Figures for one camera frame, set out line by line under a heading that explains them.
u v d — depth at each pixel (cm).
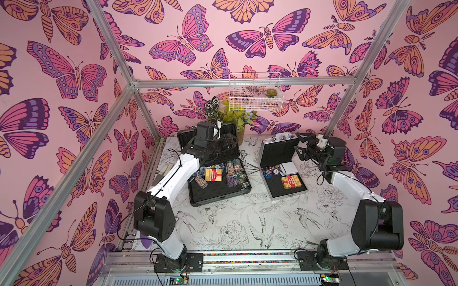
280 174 100
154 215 44
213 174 95
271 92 92
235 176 95
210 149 69
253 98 106
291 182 95
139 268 74
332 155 66
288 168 100
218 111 100
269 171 100
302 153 79
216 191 90
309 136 76
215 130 68
